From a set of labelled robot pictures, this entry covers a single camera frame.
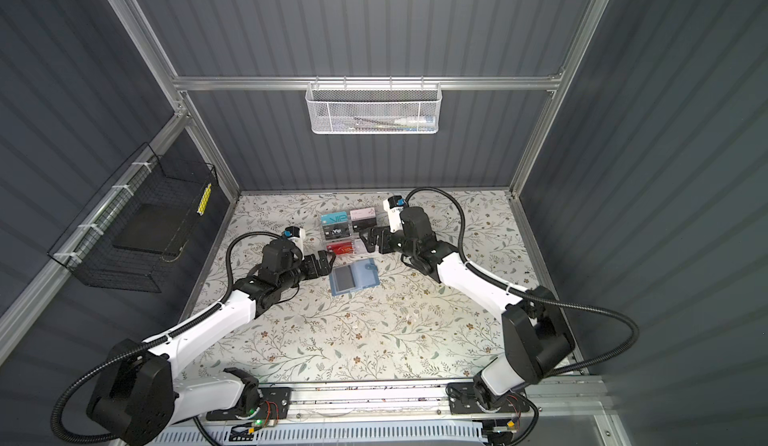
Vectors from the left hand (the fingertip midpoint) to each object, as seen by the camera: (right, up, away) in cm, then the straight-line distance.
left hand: (323, 257), depth 85 cm
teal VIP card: (0, +11, +14) cm, 18 cm away
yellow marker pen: (-33, +16, -3) cm, 37 cm away
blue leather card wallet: (+8, -8, +11) cm, 16 cm away
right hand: (+15, +7, -3) cm, 17 cm away
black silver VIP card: (+1, +7, +14) cm, 16 cm away
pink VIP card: (+10, +13, +16) cm, 23 cm away
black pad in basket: (-42, +9, -8) cm, 44 cm away
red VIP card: (+2, +1, +16) cm, 16 cm away
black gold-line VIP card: (+10, +10, +17) cm, 22 cm away
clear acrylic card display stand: (+8, +3, +15) cm, 17 cm away
